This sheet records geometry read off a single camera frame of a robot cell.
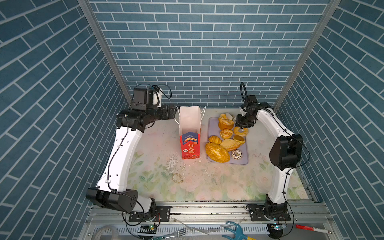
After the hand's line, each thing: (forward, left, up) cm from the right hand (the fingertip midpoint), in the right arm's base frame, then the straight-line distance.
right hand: (236, 123), depth 94 cm
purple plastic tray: (+5, +14, -14) cm, 20 cm away
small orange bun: (-5, -3, -10) cm, 12 cm away
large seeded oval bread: (-18, +12, -7) cm, 23 cm away
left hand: (-14, +37, +23) cm, 46 cm away
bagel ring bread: (+1, -2, -10) cm, 10 cm away
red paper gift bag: (0, +31, -9) cm, 32 cm away
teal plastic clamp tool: (-56, +2, -13) cm, 57 cm away
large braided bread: (+5, +7, -6) cm, 11 cm away
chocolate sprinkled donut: (-16, -1, -12) cm, 20 cm away
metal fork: (-59, +30, -13) cm, 68 cm away
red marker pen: (-51, -33, -14) cm, 62 cm away
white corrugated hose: (-60, +58, -9) cm, 84 cm away
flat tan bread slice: (-10, +3, -10) cm, 15 cm away
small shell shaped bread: (-1, +5, -10) cm, 11 cm away
